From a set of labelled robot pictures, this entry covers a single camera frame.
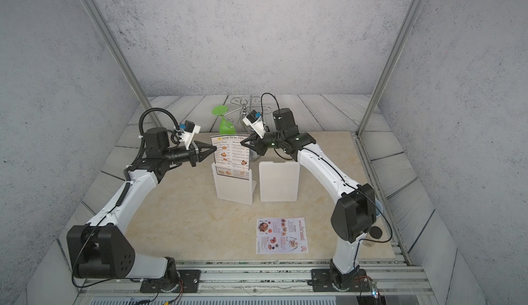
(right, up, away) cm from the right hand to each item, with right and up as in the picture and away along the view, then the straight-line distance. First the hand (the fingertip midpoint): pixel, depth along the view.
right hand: (244, 141), depth 75 cm
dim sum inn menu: (-5, -6, +3) cm, 9 cm away
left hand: (-10, -3, 0) cm, 10 cm away
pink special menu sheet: (+15, -38, +9) cm, 42 cm away
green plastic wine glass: (-10, +8, +18) cm, 22 cm away
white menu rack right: (+13, -17, +13) cm, 25 cm away
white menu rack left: (-6, -20, +12) cm, 24 cm away
